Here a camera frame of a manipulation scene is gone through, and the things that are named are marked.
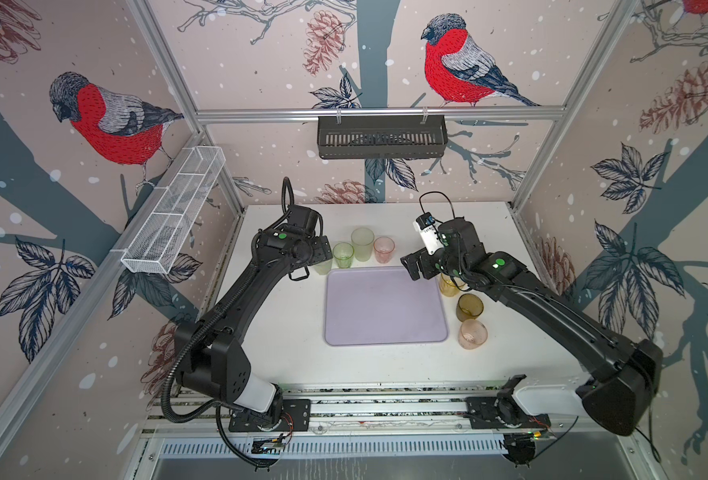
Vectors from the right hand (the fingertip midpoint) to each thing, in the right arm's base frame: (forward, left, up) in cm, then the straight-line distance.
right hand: (413, 254), depth 77 cm
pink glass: (+18, +8, -22) cm, 29 cm away
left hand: (+2, +27, -3) cm, 28 cm away
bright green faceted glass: (+15, +22, -20) cm, 33 cm away
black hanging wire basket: (+47, +9, +7) cm, 48 cm away
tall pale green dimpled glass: (+15, +15, -13) cm, 25 cm away
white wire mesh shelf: (-5, +64, +9) cm, 65 cm away
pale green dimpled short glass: (+9, +28, -21) cm, 36 cm away
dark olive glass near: (-4, -19, -21) cm, 28 cm away
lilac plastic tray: (-3, +10, -23) cm, 25 cm away
